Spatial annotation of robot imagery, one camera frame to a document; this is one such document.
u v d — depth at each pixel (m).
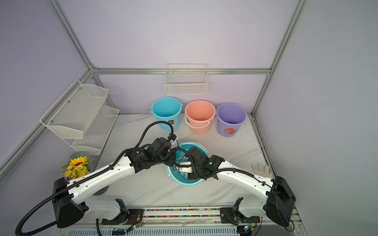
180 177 0.83
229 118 0.97
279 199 0.40
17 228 0.34
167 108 1.04
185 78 0.96
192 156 0.58
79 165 0.64
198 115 0.99
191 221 0.73
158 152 0.56
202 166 0.58
